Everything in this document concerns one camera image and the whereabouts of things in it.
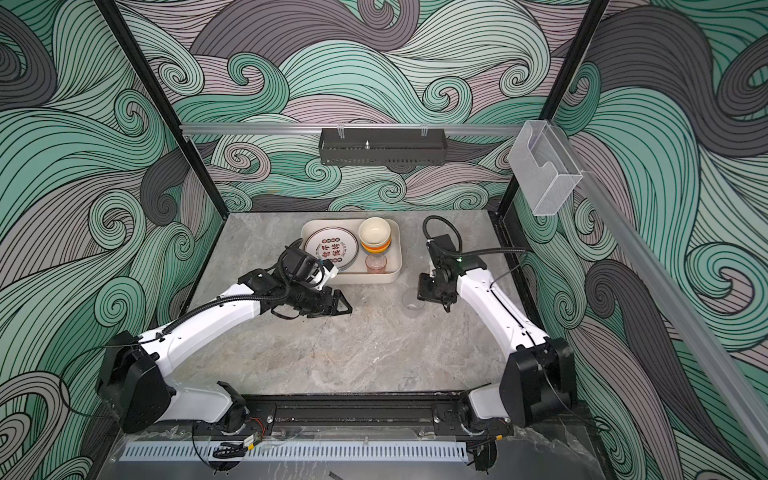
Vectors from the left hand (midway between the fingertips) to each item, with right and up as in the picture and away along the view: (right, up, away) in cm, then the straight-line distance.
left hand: (345, 310), depth 76 cm
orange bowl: (+8, +16, +24) cm, 30 cm away
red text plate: (-8, +17, +31) cm, 36 cm away
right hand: (+22, +3, +7) cm, 23 cm away
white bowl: (+7, +21, +30) cm, 37 cm away
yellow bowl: (+8, +14, +25) cm, 29 cm away
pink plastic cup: (+8, +10, +24) cm, 27 cm away
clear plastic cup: (+19, -3, +17) cm, 26 cm away
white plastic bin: (+1, +6, +27) cm, 27 cm away
